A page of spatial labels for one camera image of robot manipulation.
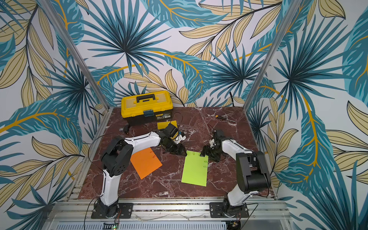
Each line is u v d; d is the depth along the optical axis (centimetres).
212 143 90
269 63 90
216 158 83
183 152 84
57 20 72
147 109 98
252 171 47
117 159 52
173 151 82
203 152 83
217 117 113
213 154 80
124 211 73
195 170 94
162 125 109
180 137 86
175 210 75
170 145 81
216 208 74
